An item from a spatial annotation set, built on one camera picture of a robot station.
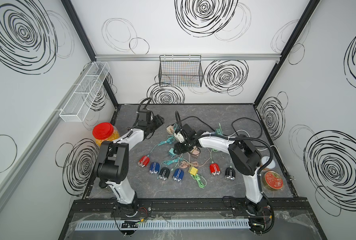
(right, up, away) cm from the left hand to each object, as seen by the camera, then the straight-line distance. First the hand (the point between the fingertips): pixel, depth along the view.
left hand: (161, 120), depth 95 cm
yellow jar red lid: (-29, -6, -14) cm, 33 cm away
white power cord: (+58, -8, +10) cm, 60 cm away
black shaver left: (+3, -30, -12) cm, 32 cm away
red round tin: (+61, -32, -16) cm, 71 cm away
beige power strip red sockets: (+11, -9, -8) cm, 16 cm away
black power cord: (+50, -4, +13) cm, 51 cm away
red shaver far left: (-9, -24, -8) cm, 27 cm away
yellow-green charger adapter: (+19, -28, -12) cm, 36 cm away
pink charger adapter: (+21, -19, -4) cm, 29 cm away
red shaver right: (+32, -28, -11) cm, 44 cm away
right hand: (+10, -19, -3) cm, 22 cm away
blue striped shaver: (+11, -30, -13) cm, 35 cm away
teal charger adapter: (+6, -20, -5) cm, 22 cm away
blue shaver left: (-3, -27, -10) cm, 29 cm away
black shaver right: (+40, -30, -12) cm, 51 cm away
